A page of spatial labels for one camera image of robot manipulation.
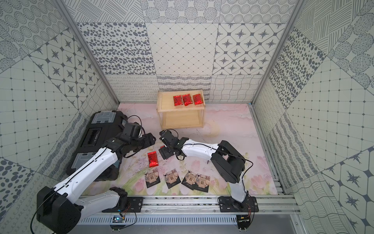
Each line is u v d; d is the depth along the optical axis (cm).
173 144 67
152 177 83
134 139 65
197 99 91
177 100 91
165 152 78
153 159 89
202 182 82
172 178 82
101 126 84
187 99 91
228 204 73
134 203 74
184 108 90
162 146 95
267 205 75
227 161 49
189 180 82
